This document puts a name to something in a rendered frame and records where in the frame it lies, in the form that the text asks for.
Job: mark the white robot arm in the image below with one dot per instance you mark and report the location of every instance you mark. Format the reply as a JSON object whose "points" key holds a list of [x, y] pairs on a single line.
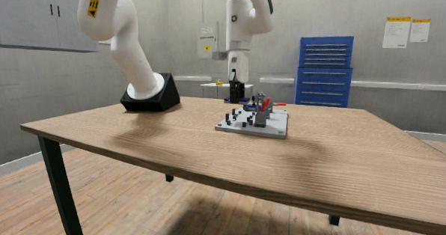
{"points": [[117, 20]]}

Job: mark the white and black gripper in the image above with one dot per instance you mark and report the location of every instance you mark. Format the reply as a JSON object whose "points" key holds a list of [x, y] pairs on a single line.
{"points": [[237, 74]]}

